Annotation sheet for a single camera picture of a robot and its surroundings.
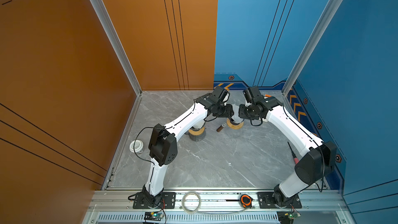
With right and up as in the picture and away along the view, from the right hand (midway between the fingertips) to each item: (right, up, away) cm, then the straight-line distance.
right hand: (239, 113), depth 84 cm
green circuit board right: (+19, -47, -13) cm, 52 cm away
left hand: (-4, +1, +1) cm, 4 cm away
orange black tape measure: (0, -40, -13) cm, 42 cm away
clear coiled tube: (-29, -42, -11) cm, 52 cm away
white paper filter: (-3, -2, -5) cm, 6 cm away
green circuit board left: (-43, -46, -13) cm, 64 cm away
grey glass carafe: (-24, -14, +6) cm, 28 cm away
